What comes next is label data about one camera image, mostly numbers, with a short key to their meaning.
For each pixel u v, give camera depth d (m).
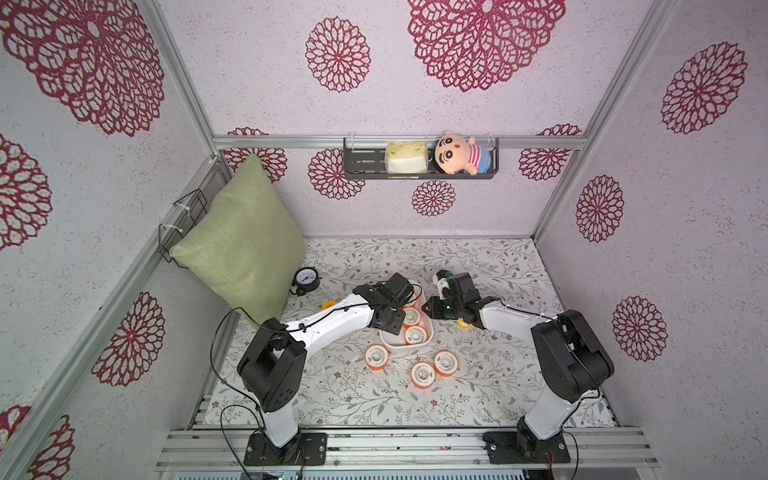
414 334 0.92
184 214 0.78
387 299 0.63
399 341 0.91
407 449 0.75
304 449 0.73
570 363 0.47
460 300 0.75
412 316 0.96
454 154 0.85
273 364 0.46
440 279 0.87
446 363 0.87
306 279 1.06
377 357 0.88
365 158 0.96
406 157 0.90
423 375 0.85
